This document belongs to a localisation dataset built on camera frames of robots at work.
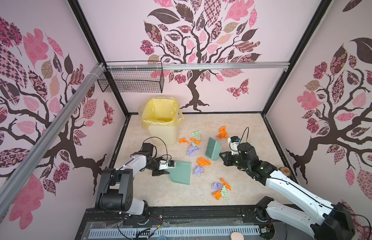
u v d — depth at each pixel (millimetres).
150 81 829
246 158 591
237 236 674
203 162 923
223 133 1061
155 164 764
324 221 391
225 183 832
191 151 974
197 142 1006
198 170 873
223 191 808
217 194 793
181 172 899
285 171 777
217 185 827
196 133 1061
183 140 1033
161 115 1031
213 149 833
